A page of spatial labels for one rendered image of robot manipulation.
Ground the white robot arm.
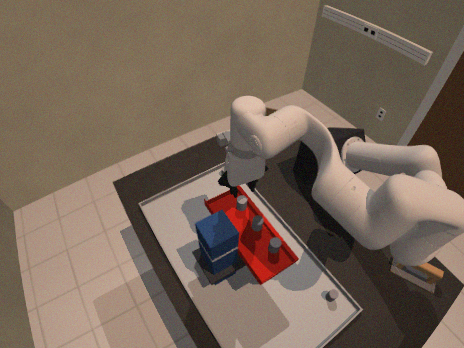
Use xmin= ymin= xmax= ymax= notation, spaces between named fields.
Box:
xmin=216 ymin=96 xmax=464 ymax=266

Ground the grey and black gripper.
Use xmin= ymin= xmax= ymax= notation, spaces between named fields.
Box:
xmin=218 ymin=152 xmax=268 ymax=198

